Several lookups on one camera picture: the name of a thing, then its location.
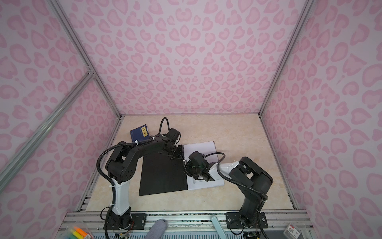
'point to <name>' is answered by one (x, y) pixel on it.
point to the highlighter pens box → (78, 232)
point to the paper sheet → (209, 150)
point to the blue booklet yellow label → (140, 133)
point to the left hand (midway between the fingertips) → (185, 155)
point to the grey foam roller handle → (157, 230)
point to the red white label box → (291, 231)
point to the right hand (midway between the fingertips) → (183, 170)
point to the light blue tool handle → (218, 227)
